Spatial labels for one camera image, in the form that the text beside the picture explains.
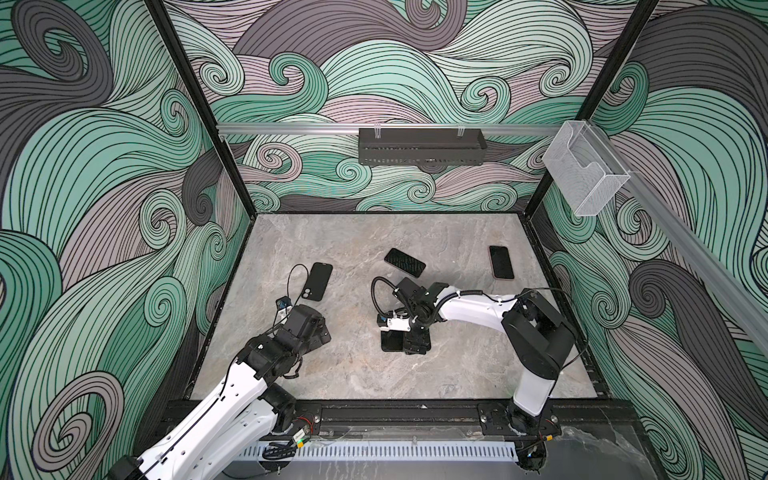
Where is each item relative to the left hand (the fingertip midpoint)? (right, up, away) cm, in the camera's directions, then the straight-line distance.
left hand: (313, 330), depth 79 cm
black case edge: (-3, +10, +22) cm, 25 cm away
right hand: (+27, -4, +10) cm, 29 cm away
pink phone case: (+58, +14, +24) cm, 65 cm away
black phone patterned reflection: (+27, +16, +26) cm, 41 cm away
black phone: (+61, +16, +24) cm, 68 cm away
